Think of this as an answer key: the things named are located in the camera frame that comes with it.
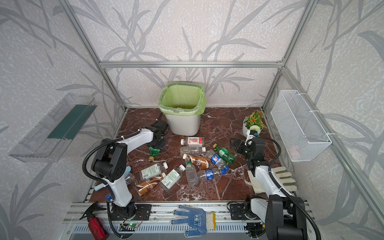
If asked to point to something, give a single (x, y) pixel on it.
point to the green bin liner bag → (183, 98)
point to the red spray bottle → (97, 229)
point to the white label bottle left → (152, 170)
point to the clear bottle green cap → (192, 176)
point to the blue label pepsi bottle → (215, 159)
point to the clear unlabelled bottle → (192, 150)
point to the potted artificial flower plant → (253, 122)
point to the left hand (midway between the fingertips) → (159, 140)
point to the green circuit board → (128, 227)
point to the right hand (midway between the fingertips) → (236, 137)
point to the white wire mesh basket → (300, 133)
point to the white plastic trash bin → (184, 125)
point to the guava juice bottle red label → (193, 141)
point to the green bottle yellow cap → (227, 155)
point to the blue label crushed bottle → (212, 174)
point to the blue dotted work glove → (197, 218)
